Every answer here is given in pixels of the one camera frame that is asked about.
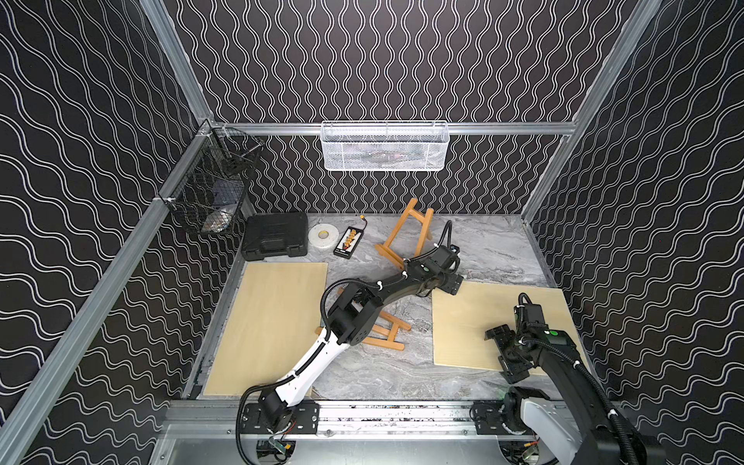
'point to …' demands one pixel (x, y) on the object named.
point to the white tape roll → (324, 236)
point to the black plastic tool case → (275, 233)
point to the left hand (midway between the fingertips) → (453, 274)
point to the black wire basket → (209, 191)
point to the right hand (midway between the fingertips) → (493, 349)
